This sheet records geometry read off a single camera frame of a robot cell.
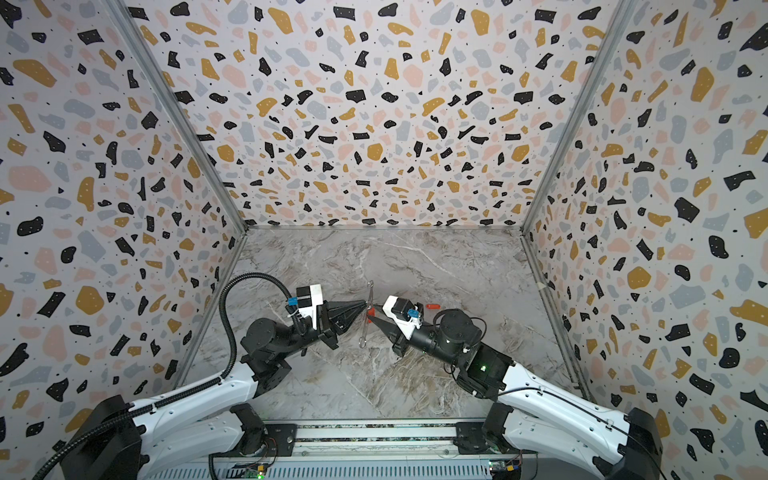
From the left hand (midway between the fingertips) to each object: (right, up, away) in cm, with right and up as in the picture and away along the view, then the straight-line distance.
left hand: (362, 305), depth 61 cm
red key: (+2, -2, +3) cm, 4 cm away
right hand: (+2, -1, 0) cm, 2 cm away
